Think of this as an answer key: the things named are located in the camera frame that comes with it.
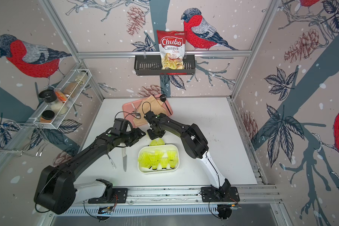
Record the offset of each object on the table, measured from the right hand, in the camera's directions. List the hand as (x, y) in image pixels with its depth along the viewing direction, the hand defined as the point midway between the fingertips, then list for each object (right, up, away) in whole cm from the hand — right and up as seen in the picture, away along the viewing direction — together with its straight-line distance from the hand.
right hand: (152, 137), depth 95 cm
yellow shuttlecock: (-2, -11, -14) cm, 18 cm away
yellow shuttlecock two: (+14, -10, -12) cm, 21 cm away
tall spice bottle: (-43, +31, -17) cm, 56 cm away
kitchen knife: (-17, -12, -8) cm, 22 cm away
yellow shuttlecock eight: (+5, -2, -6) cm, 8 cm away
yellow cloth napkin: (-5, +24, +23) cm, 34 cm away
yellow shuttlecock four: (+5, -9, -12) cm, 16 cm away
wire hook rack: (-52, +7, -39) cm, 65 cm away
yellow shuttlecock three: (+9, -12, -14) cm, 20 cm away
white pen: (-24, -14, -10) cm, 29 cm away
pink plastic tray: (-22, +20, +20) cm, 36 cm away
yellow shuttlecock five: (+4, -12, -16) cm, 21 cm away
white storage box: (-4, -5, -10) cm, 12 cm away
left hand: (-3, +5, -11) cm, 12 cm away
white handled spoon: (-15, +16, +14) cm, 26 cm away
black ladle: (+6, +29, +23) cm, 37 cm away
